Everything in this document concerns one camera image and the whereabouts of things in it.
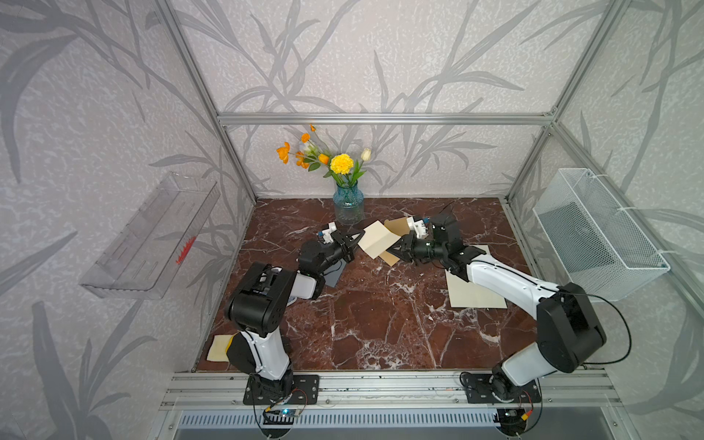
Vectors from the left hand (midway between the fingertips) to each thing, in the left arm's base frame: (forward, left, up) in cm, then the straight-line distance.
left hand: (366, 235), depth 83 cm
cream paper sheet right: (-11, -34, -19) cm, 40 cm away
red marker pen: (-13, +44, +11) cm, 47 cm away
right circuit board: (-45, -40, -25) cm, 65 cm away
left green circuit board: (-44, +22, -22) cm, 54 cm away
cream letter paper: (-1, -3, -1) cm, 3 cm away
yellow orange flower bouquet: (+19, +8, +10) cm, 23 cm away
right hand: (-5, -5, +1) cm, 7 cm away
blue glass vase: (+22, +7, -10) cm, 25 cm away
